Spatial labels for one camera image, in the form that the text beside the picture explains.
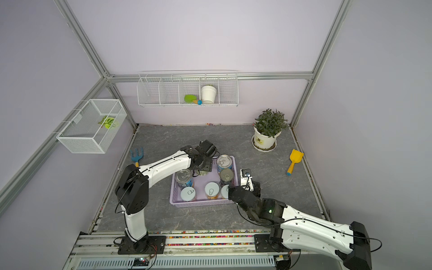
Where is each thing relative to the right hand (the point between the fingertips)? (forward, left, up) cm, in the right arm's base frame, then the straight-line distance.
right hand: (237, 182), depth 76 cm
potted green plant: (+33, -19, +2) cm, 38 cm away
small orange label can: (0, +13, -10) cm, 16 cm away
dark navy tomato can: (+6, +5, -5) cm, 9 cm away
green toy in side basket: (+26, +62, +13) cm, 69 cm away
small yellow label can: (0, +6, -10) cm, 12 cm away
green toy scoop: (+49, +26, +10) cm, 57 cm away
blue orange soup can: (+15, +6, -5) cm, 17 cm away
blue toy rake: (+25, +61, -17) cm, 68 cm away
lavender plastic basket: (+7, +20, -16) cm, 26 cm away
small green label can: (+11, +18, -11) cm, 24 cm away
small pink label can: (-1, +24, -10) cm, 26 cm away
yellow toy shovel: (+25, -40, -17) cm, 50 cm away
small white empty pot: (+45, +14, +16) cm, 50 cm away
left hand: (+13, +17, -7) cm, 22 cm away
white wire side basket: (+24, +70, +11) cm, 74 cm away
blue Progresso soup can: (+5, +26, -5) cm, 27 cm away
